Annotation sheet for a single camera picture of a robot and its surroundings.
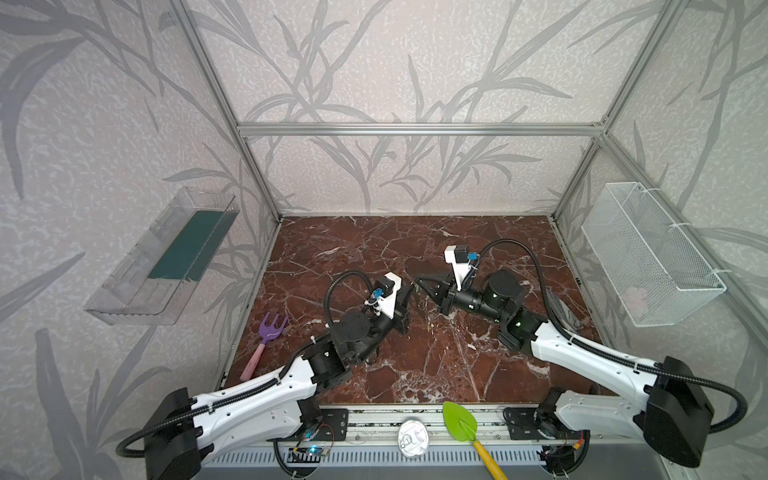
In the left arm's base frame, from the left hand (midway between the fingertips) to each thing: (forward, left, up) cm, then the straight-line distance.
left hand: (418, 281), depth 68 cm
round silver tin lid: (-28, +1, -23) cm, 36 cm away
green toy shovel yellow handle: (-25, -11, -26) cm, 38 cm away
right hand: (+2, 0, +2) cm, 2 cm away
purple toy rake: (-2, +44, -28) cm, 53 cm away
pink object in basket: (0, -54, -7) cm, 55 cm away
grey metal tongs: (+4, -45, -25) cm, 52 cm away
